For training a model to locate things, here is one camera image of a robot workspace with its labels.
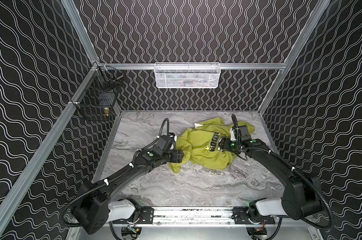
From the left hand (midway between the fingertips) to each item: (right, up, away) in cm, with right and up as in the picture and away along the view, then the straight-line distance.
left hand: (183, 155), depth 80 cm
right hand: (+25, +5, +8) cm, 26 cm away
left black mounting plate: (-19, -30, -5) cm, 36 cm away
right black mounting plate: (+28, -29, -6) cm, 41 cm away
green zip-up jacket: (+7, +6, +15) cm, 18 cm away
